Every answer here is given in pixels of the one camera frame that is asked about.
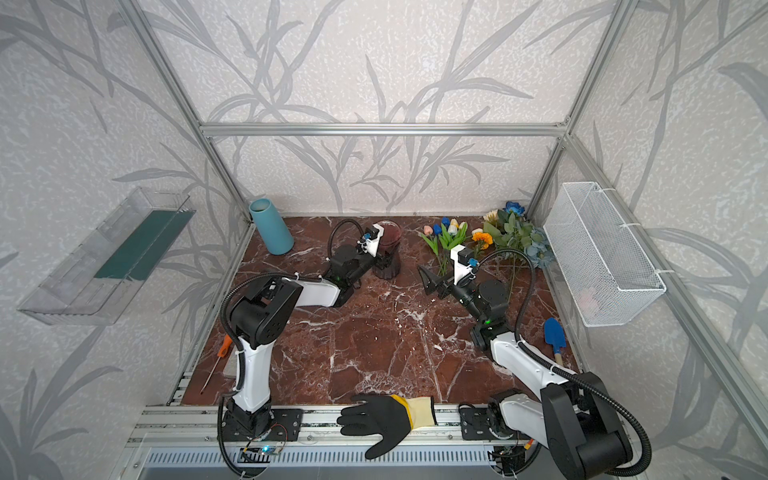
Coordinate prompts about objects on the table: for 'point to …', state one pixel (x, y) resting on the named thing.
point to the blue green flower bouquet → (509, 229)
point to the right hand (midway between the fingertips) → (434, 250)
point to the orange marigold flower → (484, 237)
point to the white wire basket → (610, 276)
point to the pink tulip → (433, 243)
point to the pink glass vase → (389, 250)
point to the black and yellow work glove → (388, 417)
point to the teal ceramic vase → (275, 231)
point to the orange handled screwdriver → (226, 343)
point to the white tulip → (452, 229)
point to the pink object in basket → (588, 298)
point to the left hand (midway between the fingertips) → (394, 229)
